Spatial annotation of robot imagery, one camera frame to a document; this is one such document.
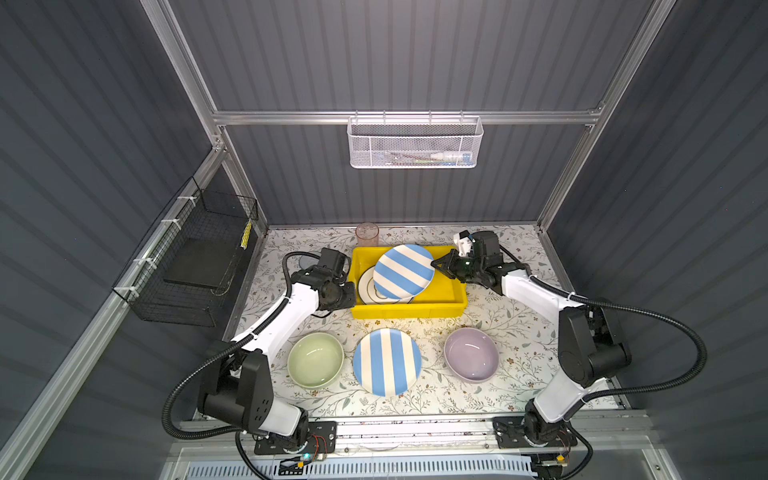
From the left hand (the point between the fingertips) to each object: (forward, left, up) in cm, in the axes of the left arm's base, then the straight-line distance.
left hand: (349, 299), depth 87 cm
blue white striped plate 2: (-15, -10, -11) cm, 22 cm away
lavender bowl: (-14, -36, -13) cm, 40 cm away
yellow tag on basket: (+13, +28, +15) cm, 34 cm away
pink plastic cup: (+29, -5, -3) cm, 30 cm away
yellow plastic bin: (+5, -31, -9) cm, 33 cm away
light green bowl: (-13, +10, -11) cm, 20 cm away
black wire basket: (+3, +38, +17) cm, 42 cm away
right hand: (+7, -26, +5) cm, 27 cm away
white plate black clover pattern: (+7, -6, -9) cm, 13 cm away
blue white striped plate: (+9, -17, 0) cm, 19 cm away
